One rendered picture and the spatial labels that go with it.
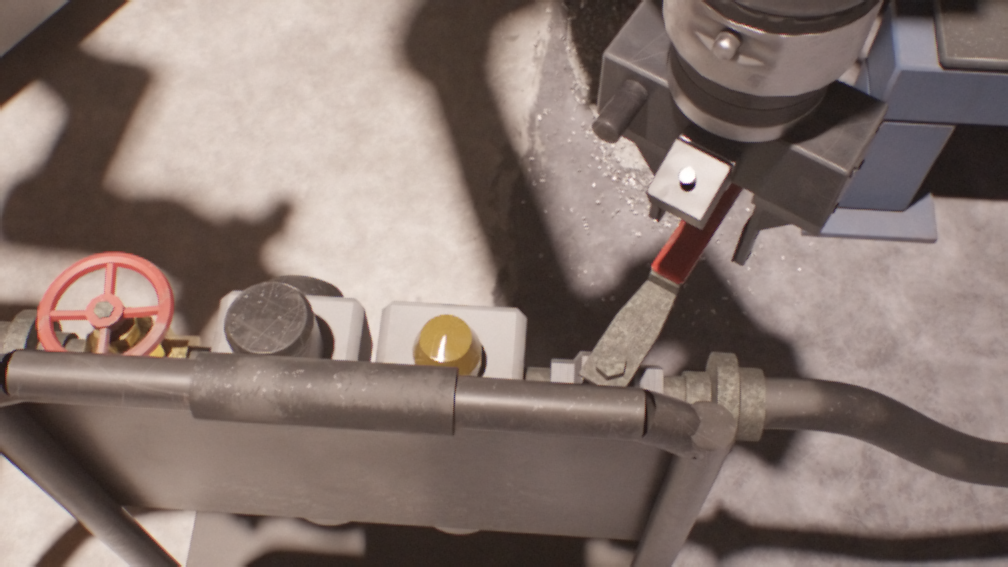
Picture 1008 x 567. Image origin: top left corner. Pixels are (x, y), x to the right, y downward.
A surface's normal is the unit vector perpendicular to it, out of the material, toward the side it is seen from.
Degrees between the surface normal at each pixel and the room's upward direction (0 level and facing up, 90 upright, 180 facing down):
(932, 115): 90
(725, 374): 9
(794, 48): 90
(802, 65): 90
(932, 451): 60
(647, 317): 0
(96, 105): 0
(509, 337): 0
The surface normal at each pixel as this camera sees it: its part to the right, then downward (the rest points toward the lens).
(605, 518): -0.07, 0.89
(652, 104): -0.54, 0.75
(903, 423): 0.59, -0.10
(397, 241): 0.00, -0.46
